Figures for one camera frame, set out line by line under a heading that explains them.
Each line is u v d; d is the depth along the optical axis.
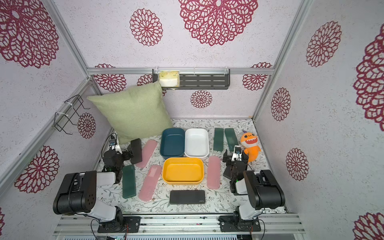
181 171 0.92
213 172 0.95
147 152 1.01
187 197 0.83
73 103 0.80
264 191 0.45
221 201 0.81
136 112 0.88
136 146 1.01
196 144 1.05
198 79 0.93
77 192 0.46
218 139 1.07
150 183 0.88
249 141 0.97
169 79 0.90
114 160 0.71
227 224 0.73
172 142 1.08
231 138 1.09
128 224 0.73
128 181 0.88
